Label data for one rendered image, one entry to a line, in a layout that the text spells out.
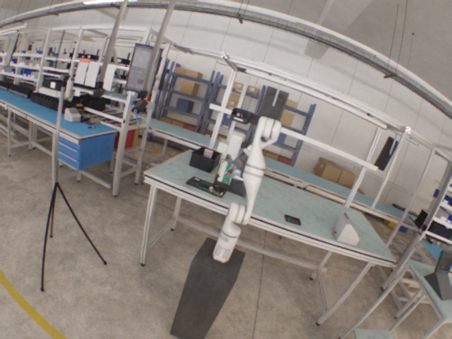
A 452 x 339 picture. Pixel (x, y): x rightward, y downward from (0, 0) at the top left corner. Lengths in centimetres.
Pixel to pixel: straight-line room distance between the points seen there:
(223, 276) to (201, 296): 23
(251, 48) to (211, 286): 538
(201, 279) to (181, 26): 615
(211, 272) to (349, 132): 528
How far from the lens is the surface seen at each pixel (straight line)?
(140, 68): 234
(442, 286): 170
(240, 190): 156
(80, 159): 245
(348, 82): 596
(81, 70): 331
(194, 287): 124
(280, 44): 583
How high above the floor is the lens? 161
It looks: 18 degrees down
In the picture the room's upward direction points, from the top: 18 degrees clockwise
